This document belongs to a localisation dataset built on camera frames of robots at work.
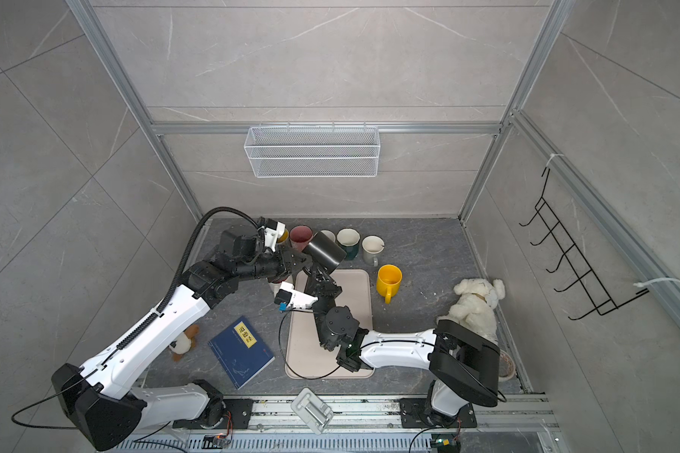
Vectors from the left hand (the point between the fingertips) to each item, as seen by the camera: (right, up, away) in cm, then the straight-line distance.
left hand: (315, 257), depth 68 cm
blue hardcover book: (-24, -30, +16) cm, 42 cm away
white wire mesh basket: (-7, +37, +33) cm, 49 cm away
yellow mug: (+22, -10, +26) cm, 36 cm away
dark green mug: (+9, +4, +32) cm, 34 cm away
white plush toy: (+47, -16, +15) cm, 52 cm away
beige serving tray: (-4, -31, +14) cm, 34 cm away
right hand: (+3, -2, +2) cm, 4 cm away
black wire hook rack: (+63, -6, -7) cm, 63 cm away
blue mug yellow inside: (-7, +5, -1) cm, 9 cm away
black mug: (+2, +1, +2) cm, 3 cm away
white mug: (-16, -11, +23) cm, 30 cm away
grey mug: (+17, +2, +32) cm, 36 cm away
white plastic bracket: (-1, -41, +4) cm, 41 cm away
